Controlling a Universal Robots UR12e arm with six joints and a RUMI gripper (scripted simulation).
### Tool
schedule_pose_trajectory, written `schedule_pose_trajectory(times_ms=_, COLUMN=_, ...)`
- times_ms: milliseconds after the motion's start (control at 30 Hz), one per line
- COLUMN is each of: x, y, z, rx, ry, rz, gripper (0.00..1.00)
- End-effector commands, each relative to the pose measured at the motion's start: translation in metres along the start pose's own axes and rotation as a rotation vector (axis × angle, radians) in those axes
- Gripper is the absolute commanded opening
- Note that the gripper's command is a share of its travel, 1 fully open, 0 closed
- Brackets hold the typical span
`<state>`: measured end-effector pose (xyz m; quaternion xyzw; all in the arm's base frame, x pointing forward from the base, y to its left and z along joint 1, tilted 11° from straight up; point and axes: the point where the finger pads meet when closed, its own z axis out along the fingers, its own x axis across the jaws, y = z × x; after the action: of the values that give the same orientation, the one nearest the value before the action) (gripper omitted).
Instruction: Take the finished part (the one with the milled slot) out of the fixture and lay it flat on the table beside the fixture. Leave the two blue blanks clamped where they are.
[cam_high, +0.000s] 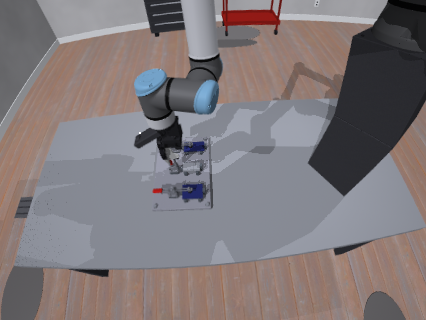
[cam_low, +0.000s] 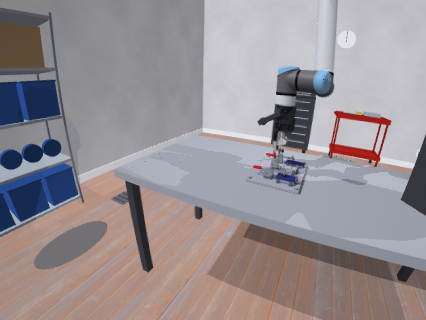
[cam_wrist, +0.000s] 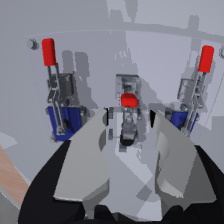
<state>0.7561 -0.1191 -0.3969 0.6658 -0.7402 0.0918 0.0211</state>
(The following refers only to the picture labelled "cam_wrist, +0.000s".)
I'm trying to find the blue rectangular block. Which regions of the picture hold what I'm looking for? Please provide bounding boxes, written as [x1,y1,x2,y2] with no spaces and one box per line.
[169,109,198,134]
[48,104,83,142]

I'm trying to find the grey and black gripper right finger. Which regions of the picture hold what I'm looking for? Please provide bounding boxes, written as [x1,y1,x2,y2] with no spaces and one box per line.
[150,110,224,224]

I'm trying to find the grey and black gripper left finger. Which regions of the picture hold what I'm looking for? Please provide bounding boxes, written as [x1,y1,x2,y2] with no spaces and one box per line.
[18,107,109,224]

